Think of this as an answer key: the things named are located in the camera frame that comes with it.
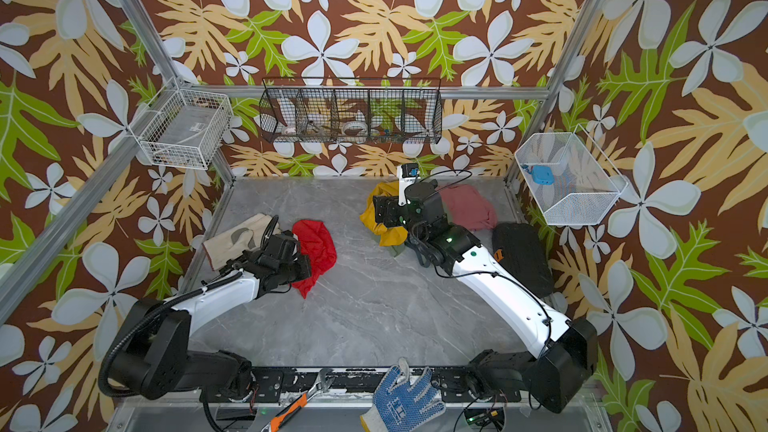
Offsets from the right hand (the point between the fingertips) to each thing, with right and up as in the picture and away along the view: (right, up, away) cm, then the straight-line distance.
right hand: (384, 195), depth 73 cm
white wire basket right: (+53, +5, +10) cm, 54 cm away
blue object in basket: (+46, +7, +13) cm, 48 cm away
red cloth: (-22, -14, +23) cm, 35 cm away
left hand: (-23, -20, +18) cm, 36 cm away
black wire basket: (-11, +30, +25) cm, 40 cm away
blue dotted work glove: (+4, -51, -2) cm, 51 cm away
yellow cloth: (+2, -12, +23) cm, 26 cm away
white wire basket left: (-59, +20, +13) cm, 64 cm away
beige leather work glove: (-48, -13, +28) cm, 57 cm away
